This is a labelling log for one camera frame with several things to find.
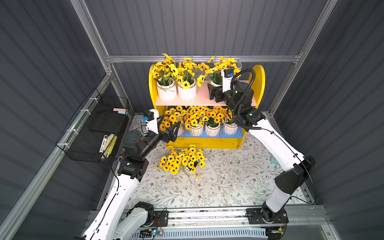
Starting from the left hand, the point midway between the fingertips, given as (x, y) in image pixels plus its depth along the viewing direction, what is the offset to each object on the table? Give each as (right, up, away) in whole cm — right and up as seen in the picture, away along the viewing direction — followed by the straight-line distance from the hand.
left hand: (170, 119), depth 62 cm
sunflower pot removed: (-2, -22, +16) cm, 28 cm away
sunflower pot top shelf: (+8, -20, +16) cm, 27 cm away
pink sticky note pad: (-32, +6, +22) cm, 40 cm away
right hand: (+22, +18, +6) cm, 30 cm away
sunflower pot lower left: (-1, +2, +13) cm, 14 cm away
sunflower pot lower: (+10, +1, +19) cm, 22 cm away
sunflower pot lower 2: (+20, +1, +18) cm, 27 cm away
